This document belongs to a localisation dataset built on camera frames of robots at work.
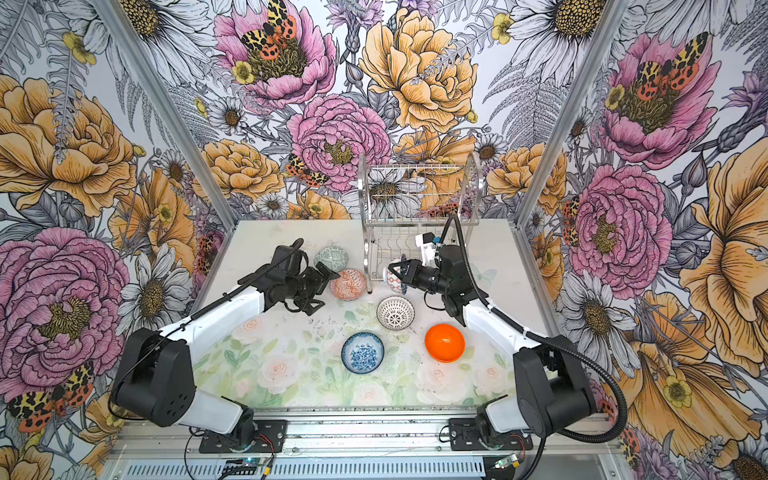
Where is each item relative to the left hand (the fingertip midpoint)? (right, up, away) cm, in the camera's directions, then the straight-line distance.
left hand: (334, 293), depth 87 cm
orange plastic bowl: (+32, -14, 0) cm, 35 cm away
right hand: (+16, +6, -6) cm, 18 cm away
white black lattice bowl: (+18, -7, +7) cm, 20 cm away
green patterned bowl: (-4, +9, +21) cm, 24 cm away
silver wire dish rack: (+19, +31, +32) cm, 49 cm away
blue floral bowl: (+8, -17, 0) cm, 19 cm away
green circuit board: (+44, -37, -15) cm, 60 cm away
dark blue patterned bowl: (+17, +4, -6) cm, 19 cm away
